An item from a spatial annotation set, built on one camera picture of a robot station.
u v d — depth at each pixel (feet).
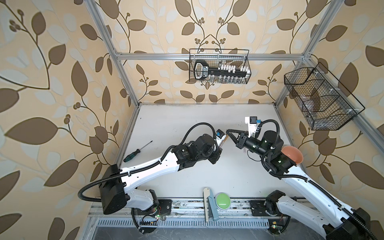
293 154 2.92
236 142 2.14
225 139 2.19
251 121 2.03
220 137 2.04
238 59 2.99
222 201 2.53
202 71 2.77
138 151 3.07
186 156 1.72
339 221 1.29
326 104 2.37
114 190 1.28
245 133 2.07
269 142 1.75
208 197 2.46
